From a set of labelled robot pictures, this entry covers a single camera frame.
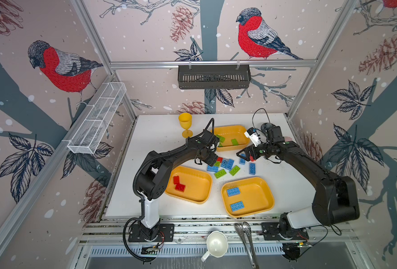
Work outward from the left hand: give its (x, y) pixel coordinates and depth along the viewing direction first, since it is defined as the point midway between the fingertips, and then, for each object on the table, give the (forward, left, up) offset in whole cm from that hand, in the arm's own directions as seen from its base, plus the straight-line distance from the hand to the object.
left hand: (211, 158), depth 92 cm
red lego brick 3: (+2, -5, -5) cm, 8 cm away
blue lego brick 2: (-24, -12, -4) cm, 27 cm away
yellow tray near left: (-12, +12, -6) cm, 18 cm away
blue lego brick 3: (-4, -23, -4) cm, 24 cm away
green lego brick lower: (-6, -5, -6) cm, 10 cm away
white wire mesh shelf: (-5, +55, +24) cm, 61 cm away
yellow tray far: (+19, -14, -6) cm, 25 cm away
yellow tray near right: (-19, -18, -6) cm, 27 cm away
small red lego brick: (-10, +19, -5) cm, 23 cm away
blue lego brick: (-17, -11, -4) cm, 21 cm away
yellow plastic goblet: (+23, +15, +8) cm, 29 cm away
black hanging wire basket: (+48, +10, +21) cm, 54 cm away
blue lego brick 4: (0, -19, -5) cm, 19 cm away
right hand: (-1, -16, +8) cm, 18 cm away
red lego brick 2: (-8, -18, +13) cm, 24 cm away
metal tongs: (-35, -13, -1) cm, 37 cm away
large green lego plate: (+16, -17, -7) cm, 24 cm away
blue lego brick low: (-4, -1, -4) cm, 6 cm away
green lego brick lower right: (-4, -13, -6) cm, 15 cm away
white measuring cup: (-40, -1, -5) cm, 40 cm away
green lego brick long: (+17, -8, -5) cm, 20 cm away
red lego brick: (-14, +17, -5) cm, 23 cm away
